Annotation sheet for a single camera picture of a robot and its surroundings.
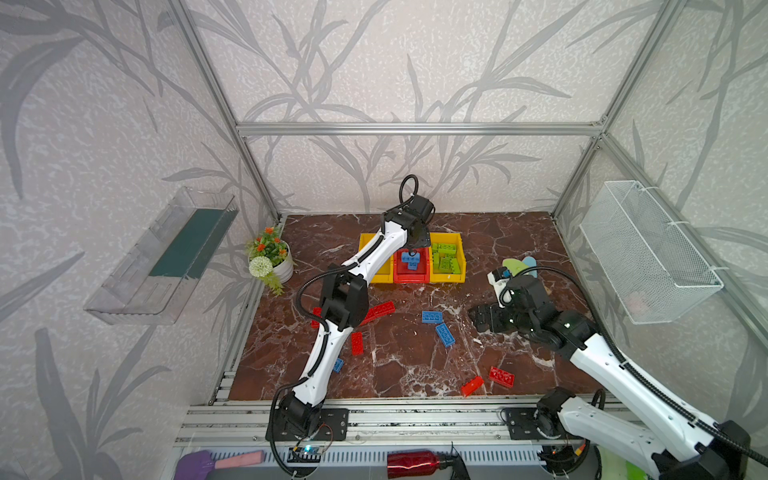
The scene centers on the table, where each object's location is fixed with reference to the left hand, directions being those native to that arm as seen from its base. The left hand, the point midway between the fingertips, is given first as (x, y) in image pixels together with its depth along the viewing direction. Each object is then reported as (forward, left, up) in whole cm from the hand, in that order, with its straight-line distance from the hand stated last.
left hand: (419, 232), depth 98 cm
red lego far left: (-36, +24, +14) cm, 45 cm away
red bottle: (-61, +3, -8) cm, 62 cm away
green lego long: (-6, -9, -10) cm, 15 cm away
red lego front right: (-42, -22, -11) cm, 49 cm away
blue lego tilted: (-5, +2, -9) cm, 11 cm away
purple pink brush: (-62, +52, -10) cm, 81 cm away
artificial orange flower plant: (-11, +47, +1) cm, 48 cm away
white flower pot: (-12, +43, -4) cm, 45 cm away
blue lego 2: (-31, -7, -10) cm, 34 cm away
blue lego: (-25, -5, -11) cm, 28 cm away
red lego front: (-45, -13, -10) cm, 48 cm away
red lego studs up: (-34, +18, -12) cm, 40 cm away
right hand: (-27, -16, +4) cm, 32 cm away
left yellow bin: (-11, +11, -8) cm, 17 cm away
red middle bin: (-7, +6, -14) cm, 16 cm away
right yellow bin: (-5, -14, -6) cm, 16 cm away
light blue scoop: (-3, -40, -11) cm, 42 cm away
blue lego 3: (-40, +23, -9) cm, 47 cm away
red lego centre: (-23, +13, -12) cm, 29 cm away
